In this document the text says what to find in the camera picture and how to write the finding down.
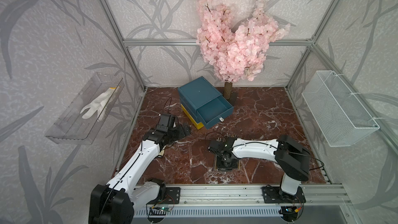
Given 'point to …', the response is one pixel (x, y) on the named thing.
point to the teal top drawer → (214, 111)
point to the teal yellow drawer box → (203, 103)
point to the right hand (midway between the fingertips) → (220, 170)
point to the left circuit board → (164, 208)
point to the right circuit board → (289, 209)
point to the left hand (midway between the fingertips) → (186, 131)
